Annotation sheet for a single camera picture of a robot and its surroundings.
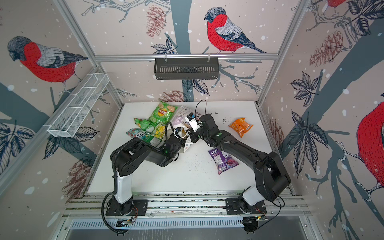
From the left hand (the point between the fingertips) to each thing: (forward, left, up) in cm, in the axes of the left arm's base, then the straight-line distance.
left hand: (185, 133), depth 95 cm
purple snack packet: (-19, -23, -2) cm, 30 cm away
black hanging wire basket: (+43, +10, +21) cm, 49 cm away
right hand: (-6, -1, +11) cm, 12 cm away
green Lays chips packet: (+18, +17, 0) cm, 25 cm away
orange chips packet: (+7, -38, -2) cm, 39 cm away
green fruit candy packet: (+3, +18, -1) cm, 18 cm away
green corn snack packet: (+8, +28, -1) cm, 30 cm away
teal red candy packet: (+1, +32, 0) cm, 32 cm away
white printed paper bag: (+4, +1, +12) cm, 13 cm away
